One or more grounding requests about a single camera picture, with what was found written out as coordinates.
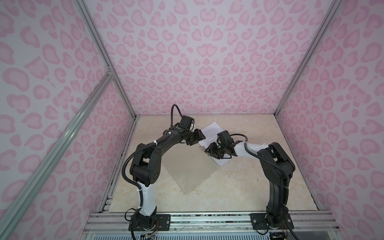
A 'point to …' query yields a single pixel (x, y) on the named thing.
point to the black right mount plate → (258, 222)
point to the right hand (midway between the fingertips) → (207, 150)
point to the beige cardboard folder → (189, 165)
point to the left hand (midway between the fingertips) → (204, 136)
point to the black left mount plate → (163, 223)
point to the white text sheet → (210, 132)
